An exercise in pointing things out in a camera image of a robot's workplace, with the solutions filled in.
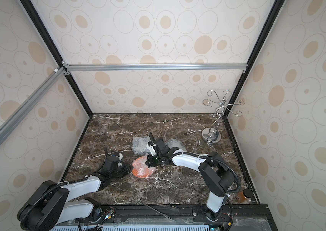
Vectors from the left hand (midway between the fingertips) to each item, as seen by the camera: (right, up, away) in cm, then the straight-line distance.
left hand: (137, 166), depth 88 cm
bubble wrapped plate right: (+22, +13, +11) cm, 28 cm away
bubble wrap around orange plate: (+2, 0, -3) cm, 4 cm away
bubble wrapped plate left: (-1, +12, +10) cm, 15 cm away
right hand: (+8, +4, -1) cm, 9 cm away
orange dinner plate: (+2, -1, -3) cm, 4 cm away
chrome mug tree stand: (+51, +19, +15) cm, 56 cm away
